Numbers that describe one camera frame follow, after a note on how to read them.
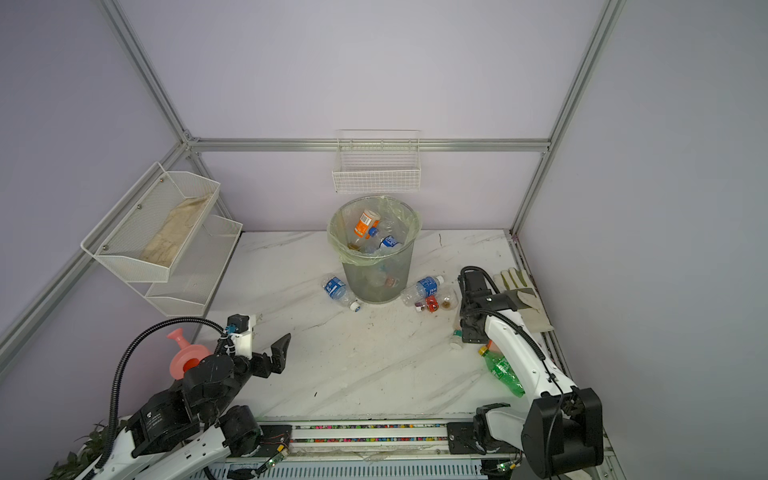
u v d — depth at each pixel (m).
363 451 0.73
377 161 0.95
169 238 0.78
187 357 0.76
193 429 0.48
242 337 0.56
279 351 0.61
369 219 0.93
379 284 0.90
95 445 0.57
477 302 0.57
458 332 0.88
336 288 0.96
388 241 0.88
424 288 0.98
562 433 0.40
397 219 0.94
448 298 0.95
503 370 0.80
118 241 0.67
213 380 0.47
